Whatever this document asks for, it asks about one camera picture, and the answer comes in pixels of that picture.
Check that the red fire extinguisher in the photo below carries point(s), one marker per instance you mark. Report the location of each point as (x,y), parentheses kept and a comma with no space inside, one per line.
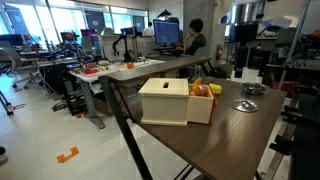
(219,52)

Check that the red tray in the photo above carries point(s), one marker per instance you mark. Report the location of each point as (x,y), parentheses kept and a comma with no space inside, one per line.
(90,71)

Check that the small black robot arm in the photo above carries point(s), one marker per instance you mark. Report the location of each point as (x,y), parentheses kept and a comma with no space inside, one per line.
(126,55)

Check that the yellow toy bell pepper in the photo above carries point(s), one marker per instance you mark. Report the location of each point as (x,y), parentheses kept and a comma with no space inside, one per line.
(216,88)

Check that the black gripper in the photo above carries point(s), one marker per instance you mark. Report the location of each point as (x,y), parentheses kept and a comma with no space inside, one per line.
(243,33)

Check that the orange floor tape mark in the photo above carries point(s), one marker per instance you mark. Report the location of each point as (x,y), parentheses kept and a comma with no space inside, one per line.
(68,155)

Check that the grey office chair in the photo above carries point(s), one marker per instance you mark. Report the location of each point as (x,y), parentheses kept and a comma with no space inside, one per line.
(15,63)

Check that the small orange object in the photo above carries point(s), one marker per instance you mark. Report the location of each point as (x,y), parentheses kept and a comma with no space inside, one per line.
(130,66)

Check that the black desk lamp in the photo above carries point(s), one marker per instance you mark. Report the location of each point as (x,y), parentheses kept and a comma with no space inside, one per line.
(164,13)

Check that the cream wooden slotted box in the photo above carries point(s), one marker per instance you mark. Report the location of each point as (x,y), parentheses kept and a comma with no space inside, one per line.
(163,103)

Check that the seated person in dark shirt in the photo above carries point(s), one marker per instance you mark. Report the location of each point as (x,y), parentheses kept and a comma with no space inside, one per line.
(197,43)

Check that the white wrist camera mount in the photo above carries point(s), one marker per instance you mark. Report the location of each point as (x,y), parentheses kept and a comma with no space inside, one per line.
(278,22)

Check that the black robot stand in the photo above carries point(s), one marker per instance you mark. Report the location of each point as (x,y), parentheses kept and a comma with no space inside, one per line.
(305,140)

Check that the standing person in white shirt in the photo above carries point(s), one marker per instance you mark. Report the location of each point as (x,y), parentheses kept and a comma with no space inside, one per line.
(148,30)

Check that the orange plush toy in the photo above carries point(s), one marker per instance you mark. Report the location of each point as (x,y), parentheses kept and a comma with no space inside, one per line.
(198,89)

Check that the computer monitor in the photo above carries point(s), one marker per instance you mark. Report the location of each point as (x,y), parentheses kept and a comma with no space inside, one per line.
(166,32)

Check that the dark wood folding table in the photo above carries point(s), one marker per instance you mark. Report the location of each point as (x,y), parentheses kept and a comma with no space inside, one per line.
(150,70)

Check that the white work table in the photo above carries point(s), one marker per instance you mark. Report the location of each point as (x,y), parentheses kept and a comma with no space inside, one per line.
(87,96)

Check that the silver metal pot lid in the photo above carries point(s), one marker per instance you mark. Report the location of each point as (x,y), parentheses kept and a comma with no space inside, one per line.
(244,105)

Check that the cream drawer with orange front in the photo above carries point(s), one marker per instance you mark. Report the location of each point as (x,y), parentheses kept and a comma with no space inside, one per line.
(199,108)

